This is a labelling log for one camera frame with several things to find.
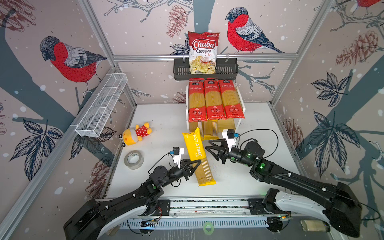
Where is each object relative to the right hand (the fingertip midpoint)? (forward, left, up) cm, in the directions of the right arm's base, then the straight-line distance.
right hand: (205, 148), depth 66 cm
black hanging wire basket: (+54, -13, +8) cm, 56 cm away
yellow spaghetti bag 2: (+17, -3, -9) cm, 20 cm away
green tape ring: (-27, -2, -27) cm, 38 cm away
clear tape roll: (+5, +45, -26) cm, 52 cm away
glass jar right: (-24, -50, -25) cm, 60 cm away
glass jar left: (-31, +41, -21) cm, 55 cm away
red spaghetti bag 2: (+22, -4, +9) cm, 24 cm away
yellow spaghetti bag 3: (0, +4, -1) cm, 5 cm away
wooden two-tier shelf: (+18, -18, -6) cm, 26 cm away
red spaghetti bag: (+22, +5, +9) cm, 24 cm away
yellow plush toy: (+18, +49, -19) cm, 55 cm away
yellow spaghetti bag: (+5, +4, +5) cm, 8 cm away
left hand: (-5, +3, -6) cm, 8 cm away
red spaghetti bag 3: (+18, -13, +9) cm, 24 cm away
